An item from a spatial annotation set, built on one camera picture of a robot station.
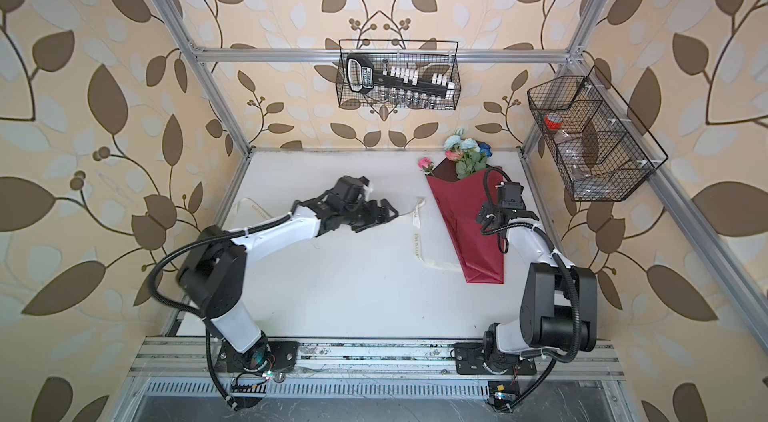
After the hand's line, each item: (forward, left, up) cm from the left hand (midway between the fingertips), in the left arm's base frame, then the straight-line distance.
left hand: (391, 214), depth 85 cm
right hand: (+2, -33, -6) cm, 34 cm away
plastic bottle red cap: (+24, -47, +16) cm, 55 cm away
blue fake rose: (+37, -35, -9) cm, 52 cm away
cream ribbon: (+8, -8, -12) cm, 16 cm away
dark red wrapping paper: (-6, -28, -12) cm, 31 cm away
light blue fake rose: (+31, -29, -10) cm, 44 cm away
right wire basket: (+8, -52, +20) cm, 56 cm away
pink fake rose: (+35, -22, -11) cm, 43 cm away
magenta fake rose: (+30, -11, -11) cm, 34 cm away
